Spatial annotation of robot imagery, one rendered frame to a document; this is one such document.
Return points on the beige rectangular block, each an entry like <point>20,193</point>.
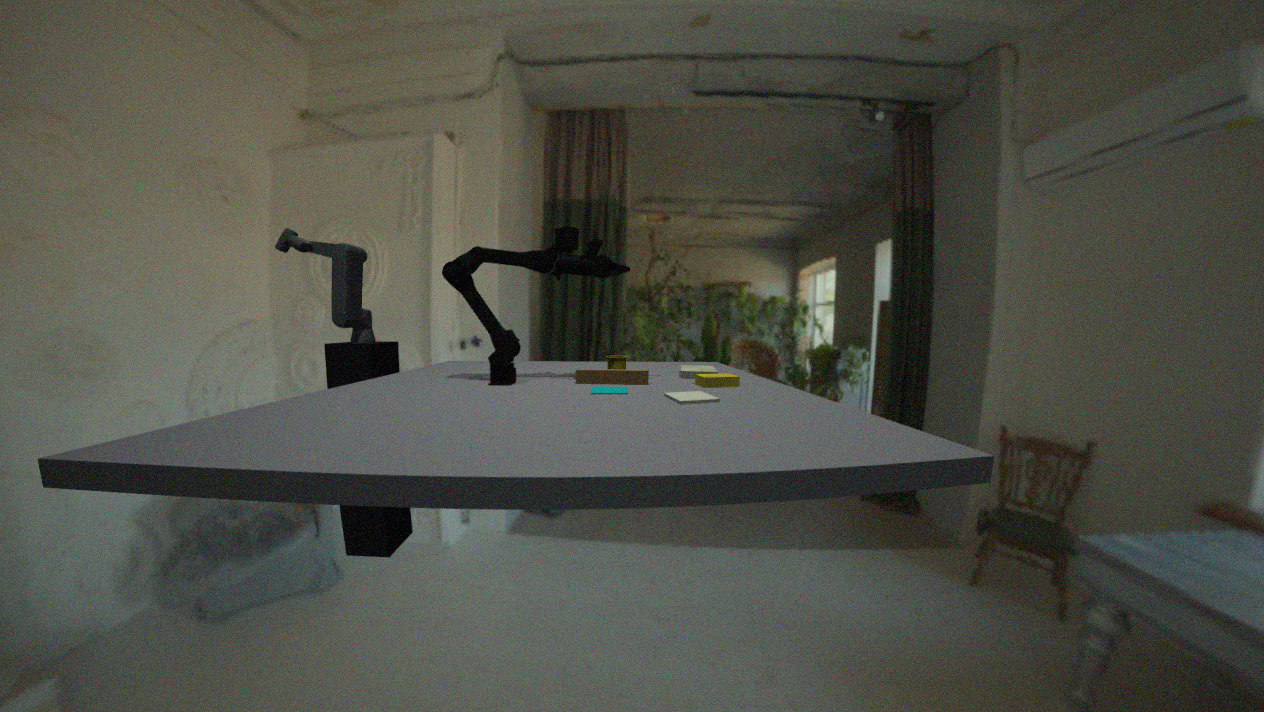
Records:
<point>690,371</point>

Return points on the yellow rectangular block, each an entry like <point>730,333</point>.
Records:
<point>717,380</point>

